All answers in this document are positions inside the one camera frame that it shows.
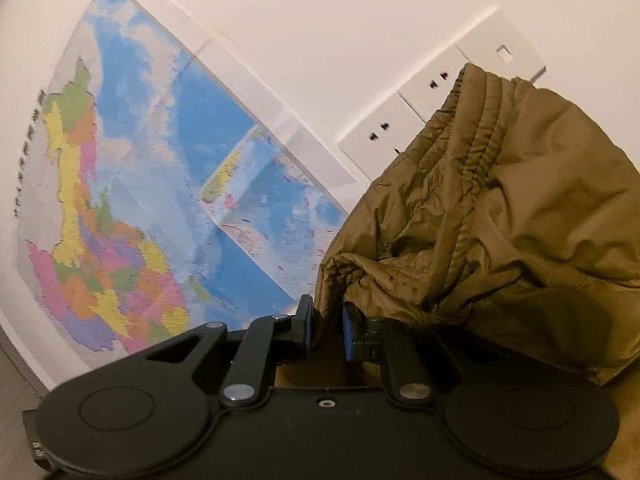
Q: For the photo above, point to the colourful wall map poster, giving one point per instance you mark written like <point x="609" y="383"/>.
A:
<point x="150" y="190"/>

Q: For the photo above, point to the brown padded jacket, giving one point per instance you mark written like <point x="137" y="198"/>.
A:
<point x="500" y="240"/>

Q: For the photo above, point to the white wall socket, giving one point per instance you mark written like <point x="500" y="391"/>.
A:
<point x="380" y="130"/>
<point x="434" y="80"/>

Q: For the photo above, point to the white wall switch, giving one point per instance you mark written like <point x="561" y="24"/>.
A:
<point x="504" y="48"/>

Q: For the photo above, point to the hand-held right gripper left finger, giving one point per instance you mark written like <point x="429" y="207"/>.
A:
<point x="308" y="326"/>

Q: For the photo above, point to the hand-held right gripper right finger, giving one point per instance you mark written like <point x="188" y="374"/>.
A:
<point x="349" y="336"/>

